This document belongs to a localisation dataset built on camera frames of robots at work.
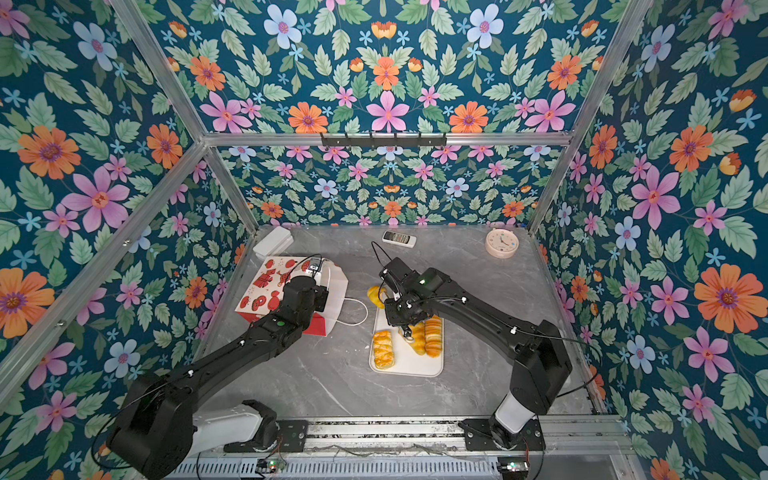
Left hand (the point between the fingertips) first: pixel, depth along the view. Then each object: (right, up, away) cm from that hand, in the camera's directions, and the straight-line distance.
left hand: (317, 273), depth 84 cm
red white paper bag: (-19, -4, +5) cm, 20 cm away
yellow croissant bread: (+19, -22, 0) cm, 29 cm away
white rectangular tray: (+26, -26, +1) cm, 36 cm away
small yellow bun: (+16, -7, +6) cm, 19 cm away
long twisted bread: (+34, -19, +4) cm, 39 cm away
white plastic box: (-24, +9, +25) cm, 36 cm away
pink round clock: (+62, +10, +27) cm, 68 cm away
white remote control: (+24, +11, +31) cm, 41 cm away
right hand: (+22, -11, -5) cm, 25 cm away
